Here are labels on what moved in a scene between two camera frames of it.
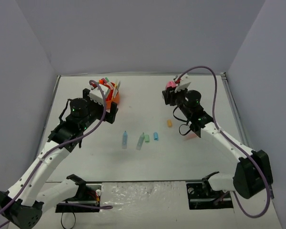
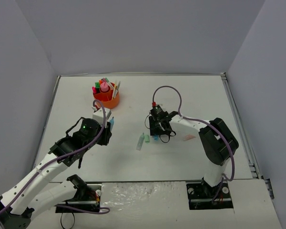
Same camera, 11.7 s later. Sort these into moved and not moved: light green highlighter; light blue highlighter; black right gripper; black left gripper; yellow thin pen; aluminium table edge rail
Moved: black right gripper; black left gripper; light blue highlighter
Not moved: yellow thin pen; light green highlighter; aluminium table edge rail
